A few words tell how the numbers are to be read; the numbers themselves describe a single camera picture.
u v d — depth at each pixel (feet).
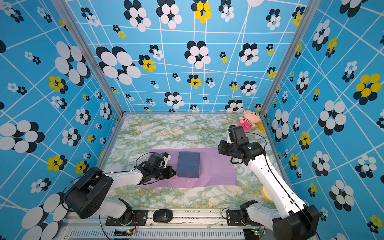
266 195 2.57
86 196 1.42
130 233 2.28
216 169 2.92
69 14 2.34
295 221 1.19
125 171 1.93
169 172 2.58
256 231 2.31
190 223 2.38
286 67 2.93
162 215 2.39
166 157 2.76
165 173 2.62
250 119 3.53
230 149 2.07
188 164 2.81
